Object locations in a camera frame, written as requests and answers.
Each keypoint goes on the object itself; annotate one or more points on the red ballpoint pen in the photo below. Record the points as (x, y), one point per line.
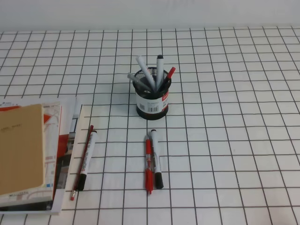
(148, 170)

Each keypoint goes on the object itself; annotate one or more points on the black mesh pen holder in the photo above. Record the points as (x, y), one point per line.
(149, 105)

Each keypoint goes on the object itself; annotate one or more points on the grey pen in holder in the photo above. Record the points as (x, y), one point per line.
(138, 82)

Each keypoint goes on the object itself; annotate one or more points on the red pen in holder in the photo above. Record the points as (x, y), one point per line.
(168, 78)

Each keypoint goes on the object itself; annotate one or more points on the white black-capped marker in holder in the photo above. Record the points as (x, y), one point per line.
(160, 70)

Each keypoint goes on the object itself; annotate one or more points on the white marker black cap centre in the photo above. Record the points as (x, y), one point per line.
(157, 167)

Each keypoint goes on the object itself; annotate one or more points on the white marker black cap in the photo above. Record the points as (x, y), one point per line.
(86, 161)
(157, 167)

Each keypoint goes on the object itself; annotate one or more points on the white booklet under stack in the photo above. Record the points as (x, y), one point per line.
(70, 114)

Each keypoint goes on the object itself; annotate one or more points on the white marker black cap left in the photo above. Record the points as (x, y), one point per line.
(86, 161)

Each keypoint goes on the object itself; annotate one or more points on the orange white magazine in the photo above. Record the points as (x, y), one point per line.
(51, 130)

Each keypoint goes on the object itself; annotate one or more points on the red pencil with eraser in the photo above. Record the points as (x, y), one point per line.
(74, 189)

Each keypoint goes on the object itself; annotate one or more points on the tan notebook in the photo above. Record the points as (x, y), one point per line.
(21, 149)

